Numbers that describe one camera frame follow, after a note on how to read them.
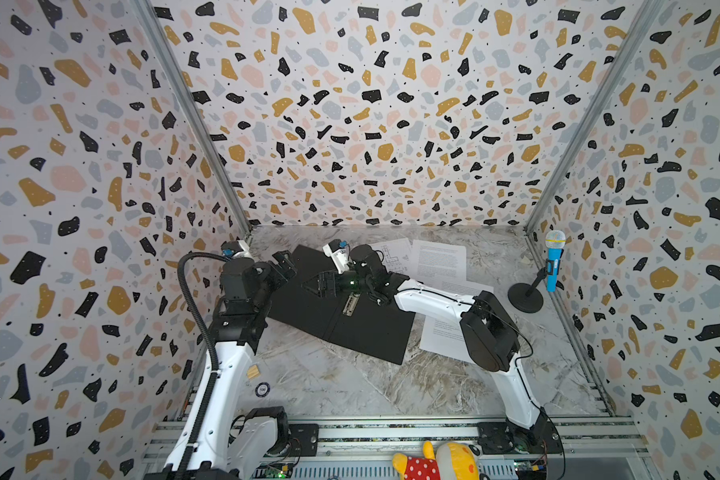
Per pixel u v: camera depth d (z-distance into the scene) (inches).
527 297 39.5
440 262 44.3
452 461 25.7
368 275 27.6
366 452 28.8
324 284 29.2
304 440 28.8
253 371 32.9
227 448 17.0
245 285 20.9
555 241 32.6
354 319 37.9
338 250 30.7
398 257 44.6
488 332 21.1
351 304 39.0
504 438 28.9
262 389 32.1
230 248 24.7
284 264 26.7
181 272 19.7
